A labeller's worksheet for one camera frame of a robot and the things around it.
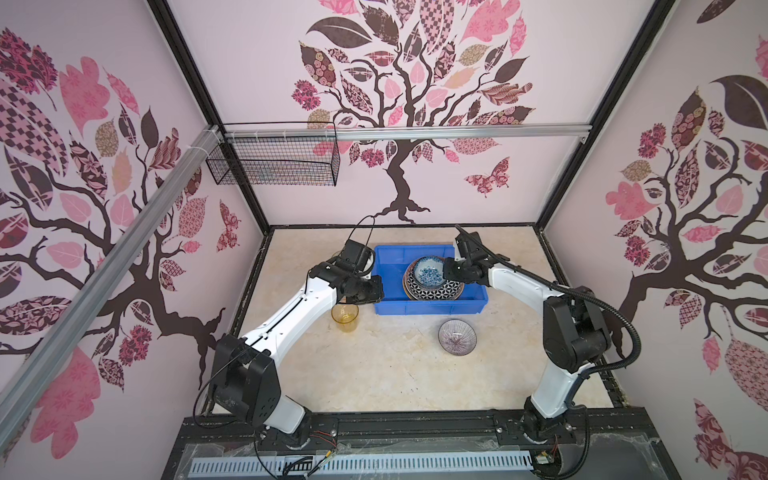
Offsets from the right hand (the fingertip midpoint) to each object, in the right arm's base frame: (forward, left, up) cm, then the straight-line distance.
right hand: (446, 265), depth 95 cm
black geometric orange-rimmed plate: (-6, +9, -7) cm, 13 cm away
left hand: (-15, +21, +5) cm, 27 cm away
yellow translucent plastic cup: (-14, +33, -7) cm, 36 cm away
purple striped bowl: (-21, -2, -9) cm, 23 cm away
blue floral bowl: (0, +5, -4) cm, 6 cm away
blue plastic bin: (+8, +18, -8) cm, 22 cm away
